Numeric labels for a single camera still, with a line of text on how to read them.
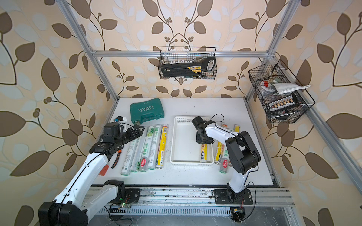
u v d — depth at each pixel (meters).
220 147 0.89
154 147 0.89
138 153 0.87
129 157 0.85
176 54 0.91
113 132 0.61
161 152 0.87
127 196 0.73
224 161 0.82
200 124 0.70
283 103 0.67
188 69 0.82
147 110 1.07
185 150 0.91
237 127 0.99
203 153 0.84
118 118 0.72
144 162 0.83
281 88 0.63
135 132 0.72
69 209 0.41
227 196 0.67
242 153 0.48
